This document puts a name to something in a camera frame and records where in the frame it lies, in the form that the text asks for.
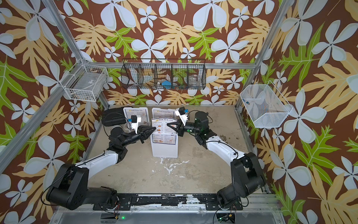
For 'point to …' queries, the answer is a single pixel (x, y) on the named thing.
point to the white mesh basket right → (265, 107)
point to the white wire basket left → (84, 82)
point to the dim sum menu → (163, 134)
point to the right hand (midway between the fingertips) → (168, 124)
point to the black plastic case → (114, 116)
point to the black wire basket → (161, 73)
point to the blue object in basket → (167, 84)
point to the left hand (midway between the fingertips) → (155, 126)
